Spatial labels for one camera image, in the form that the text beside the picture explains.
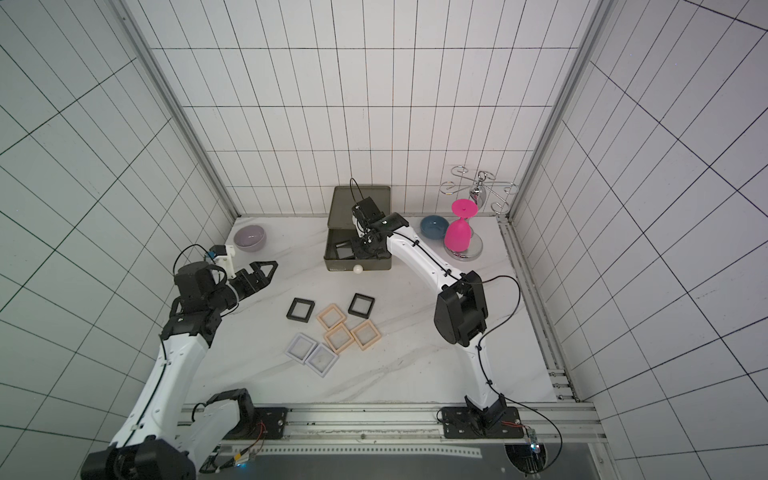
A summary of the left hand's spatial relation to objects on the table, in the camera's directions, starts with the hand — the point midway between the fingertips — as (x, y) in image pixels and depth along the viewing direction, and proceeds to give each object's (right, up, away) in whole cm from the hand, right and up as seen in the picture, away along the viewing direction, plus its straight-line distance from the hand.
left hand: (267, 274), depth 79 cm
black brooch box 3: (+19, +6, +14) cm, 25 cm away
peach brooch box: (+18, -20, +8) cm, 28 cm away
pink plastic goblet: (+54, +11, +8) cm, 56 cm away
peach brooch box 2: (+26, -19, +9) cm, 34 cm away
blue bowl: (+51, +14, +33) cm, 62 cm away
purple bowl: (-19, +10, +31) cm, 38 cm away
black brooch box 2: (+24, -12, +15) cm, 31 cm away
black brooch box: (+5, -13, +14) cm, 20 cm away
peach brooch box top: (+12, -15, +11) cm, 22 cm away
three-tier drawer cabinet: (+18, +12, +15) cm, 26 cm away
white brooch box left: (+8, -23, +6) cm, 24 cm away
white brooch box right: (+14, -25, +4) cm, 29 cm away
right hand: (+21, +5, +10) cm, 23 cm away
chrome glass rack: (+61, +25, +8) cm, 66 cm away
